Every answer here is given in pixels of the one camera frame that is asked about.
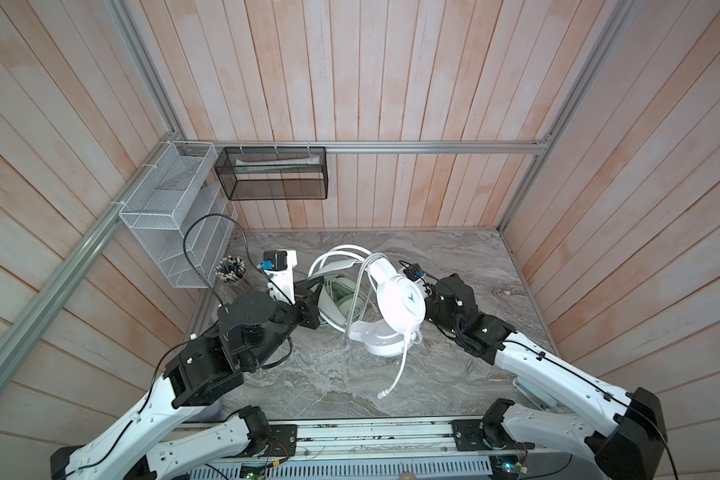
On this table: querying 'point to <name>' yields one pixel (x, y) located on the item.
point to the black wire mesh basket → (273, 173)
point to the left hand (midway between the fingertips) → (324, 288)
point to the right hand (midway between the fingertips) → (397, 292)
